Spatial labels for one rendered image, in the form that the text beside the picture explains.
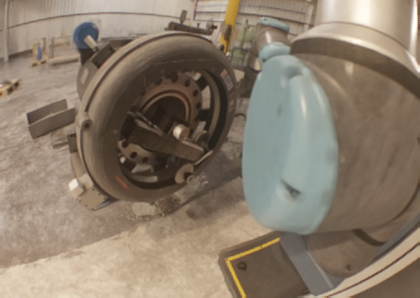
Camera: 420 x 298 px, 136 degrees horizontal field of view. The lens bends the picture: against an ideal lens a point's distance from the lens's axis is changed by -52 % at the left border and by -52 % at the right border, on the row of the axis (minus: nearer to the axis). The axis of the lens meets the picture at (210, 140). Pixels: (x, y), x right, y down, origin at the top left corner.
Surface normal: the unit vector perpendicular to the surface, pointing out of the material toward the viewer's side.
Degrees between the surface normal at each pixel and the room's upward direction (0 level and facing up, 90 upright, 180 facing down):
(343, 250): 70
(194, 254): 0
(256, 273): 0
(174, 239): 0
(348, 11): 85
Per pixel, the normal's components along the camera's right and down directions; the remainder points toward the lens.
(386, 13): -0.47, 0.27
